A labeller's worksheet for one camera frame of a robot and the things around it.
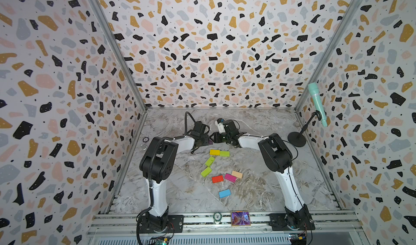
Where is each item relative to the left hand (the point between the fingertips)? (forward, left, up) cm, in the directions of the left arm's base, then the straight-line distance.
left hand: (209, 138), depth 102 cm
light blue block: (-32, -8, -2) cm, 34 cm away
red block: (-25, -4, -2) cm, 25 cm away
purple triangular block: (-3, -1, 0) cm, 3 cm away
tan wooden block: (-22, -15, -3) cm, 27 cm away
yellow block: (-9, -3, -2) cm, 9 cm away
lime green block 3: (-21, +2, -2) cm, 21 cm away
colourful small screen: (-44, -15, -1) cm, 46 cm away
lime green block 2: (-14, 0, -2) cm, 14 cm away
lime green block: (-9, -9, -2) cm, 13 cm away
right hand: (+2, -3, 0) cm, 3 cm away
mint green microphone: (+8, -55, +32) cm, 64 cm away
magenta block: (-24, -12, -2) cm, 27 cm away
